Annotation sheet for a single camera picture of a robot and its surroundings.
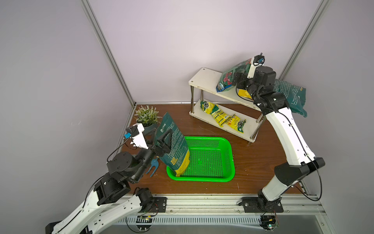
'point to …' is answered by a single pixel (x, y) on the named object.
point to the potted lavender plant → (147, 116)
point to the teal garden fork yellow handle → (154, 163)
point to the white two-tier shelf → (207, 80)
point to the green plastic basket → (211, 160)
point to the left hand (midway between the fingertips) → (166, 130)
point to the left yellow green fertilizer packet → (209, 107)
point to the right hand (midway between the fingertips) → (246, 69)
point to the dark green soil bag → (177, 158)
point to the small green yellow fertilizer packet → (234, 122)
